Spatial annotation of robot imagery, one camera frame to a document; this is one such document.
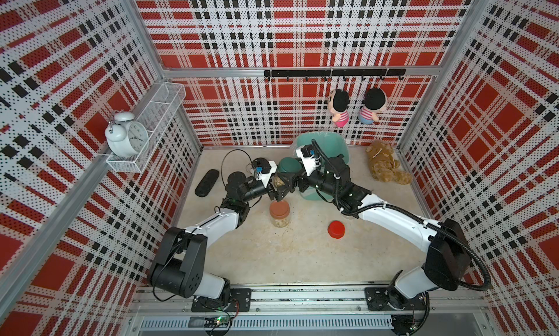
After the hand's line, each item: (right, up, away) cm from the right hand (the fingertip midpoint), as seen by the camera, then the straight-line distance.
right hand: (290, 167), depth 74 cm
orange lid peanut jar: (-4, -18, +11) cm, 21 cm away
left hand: (+1, -2, +5) cm, 5 cm away
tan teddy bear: (+44, 0, +26) cm, 51 cm away
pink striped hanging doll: (+21, +29, +20) cm, 42 cm away
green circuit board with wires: (-23, -50, -4) cm, 56 cm away
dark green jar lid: (0, +1, 0) cm, 1 cm away
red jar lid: (+19, -26, +16) cm, 36 cm away
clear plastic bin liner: (+18, +10, +23) cm, 31 cm away
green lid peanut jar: (-4, -5, 0) cm, 7 cm away
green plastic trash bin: (+17, +10, +22) cm, 30 cm away
